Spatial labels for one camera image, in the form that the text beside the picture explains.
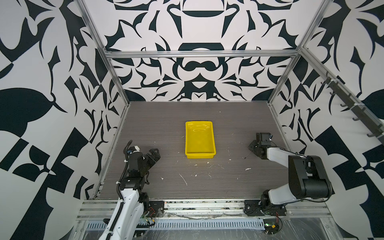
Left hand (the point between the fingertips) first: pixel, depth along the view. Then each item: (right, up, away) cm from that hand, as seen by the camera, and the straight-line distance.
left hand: (153, 151), depth 84 cm
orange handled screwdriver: (+55, -3, +8) cm, 56 cm away
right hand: (+60, +2, +11) cm, 61 cm away
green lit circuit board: (+58, -32, -13) cm, 68 cm away
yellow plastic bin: (+26, +4, +14) cm, 30 cm away
